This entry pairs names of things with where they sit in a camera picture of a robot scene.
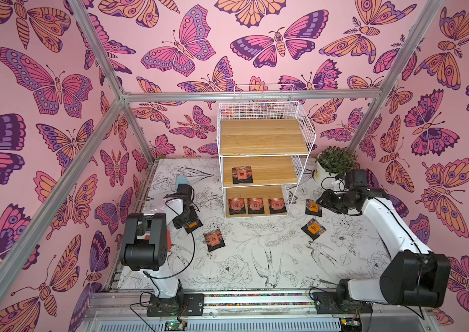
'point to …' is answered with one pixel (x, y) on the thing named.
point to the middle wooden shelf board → (265, 169)
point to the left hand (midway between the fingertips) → (191, 218)
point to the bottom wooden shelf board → (256, 192)
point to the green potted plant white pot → (333, 162)
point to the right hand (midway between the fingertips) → (317, 202)
